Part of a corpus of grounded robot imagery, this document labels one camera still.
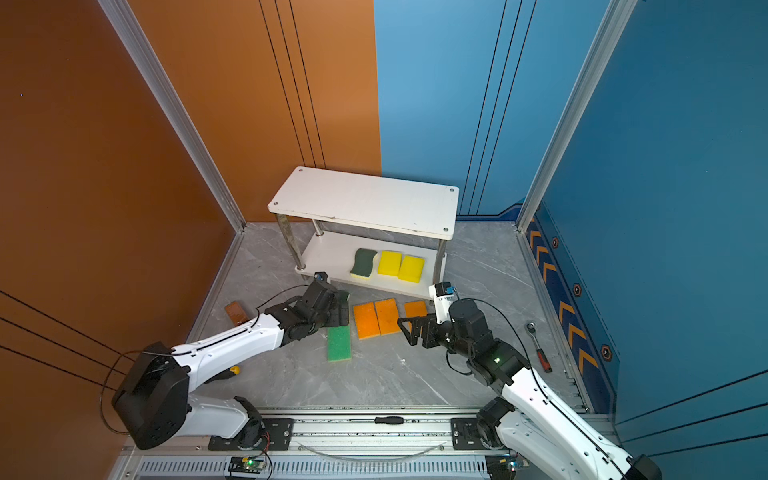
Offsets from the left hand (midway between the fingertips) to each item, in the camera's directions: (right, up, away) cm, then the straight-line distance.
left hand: (338, 307), depth 87 cm
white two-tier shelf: (+8, +24, +29) cm, 38 cm away
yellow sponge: (+22, +11, +10) cm, 27 cm away
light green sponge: (0, -11, 0) cm, 11 cm away
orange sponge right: (+24, -2, +9) cm, 25 cm away
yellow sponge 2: (+15, +13, +10) cm, 22 cm away
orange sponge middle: (+15, -4, +6) cm, 16 cm away
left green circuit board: (-18, -35, -17) cm, 42 cm away
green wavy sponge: (+6, +12, +10) cm, 17 cm away
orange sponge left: (+8, -5, +4) cm, 10 cm away
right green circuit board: (+43, -34, -18) cm, 58 cm away
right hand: (+21, -1, -13) cm, 25 cm away
